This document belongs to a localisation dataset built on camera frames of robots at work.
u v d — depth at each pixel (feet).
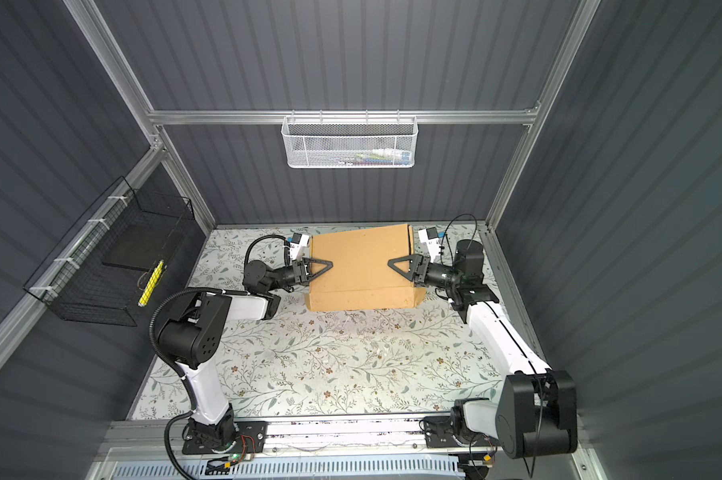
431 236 2.35
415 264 2.23
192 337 1.68
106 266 2.37
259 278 2.32
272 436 2.47
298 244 2.63
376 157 3.00
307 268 2.46
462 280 2.08
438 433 2.41
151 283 2.33
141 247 2.51
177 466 2.23
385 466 2.32
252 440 2.37
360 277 2.39
